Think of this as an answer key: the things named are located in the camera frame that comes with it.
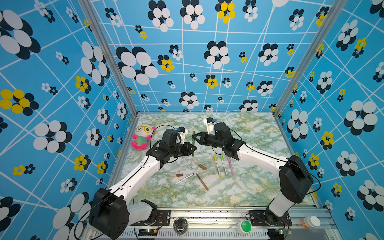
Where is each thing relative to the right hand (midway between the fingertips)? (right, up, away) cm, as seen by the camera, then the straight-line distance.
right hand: (192, 138), depth 79 cm
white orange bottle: (+54, -37, -13) cm, 66 cm away
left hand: (+2, -4, -1) cm, 5 cm away
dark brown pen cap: (-8, -23, +9) cm, 26 cm away
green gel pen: (+1, -3, -1) cm, 3 cm away
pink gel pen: (+23, -16, +14) cm, 32 cm away
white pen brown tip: (-5, -25, +7) cm, 26 cm away
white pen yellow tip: (+14, -15, +14) cm, 25 cm away
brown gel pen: (+6, -26, +6) cm, 27 cm away
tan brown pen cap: (+6, -19, +12) cm, 23 cm away
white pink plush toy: (-35, +1, +23) cm, 42 cm away
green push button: (+24, -36, -17) cm, 46 cm away
